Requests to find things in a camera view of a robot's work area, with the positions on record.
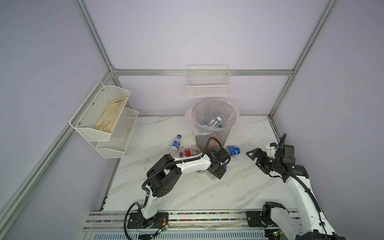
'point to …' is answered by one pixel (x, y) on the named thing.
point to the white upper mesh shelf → (96, 118)
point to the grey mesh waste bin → (221, 136)
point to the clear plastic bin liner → (209, 115)
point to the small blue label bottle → (175, 144)
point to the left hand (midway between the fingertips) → (216, 171)
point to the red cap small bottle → (188, 152)
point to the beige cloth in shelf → (105, 122)
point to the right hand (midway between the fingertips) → (251, 156)
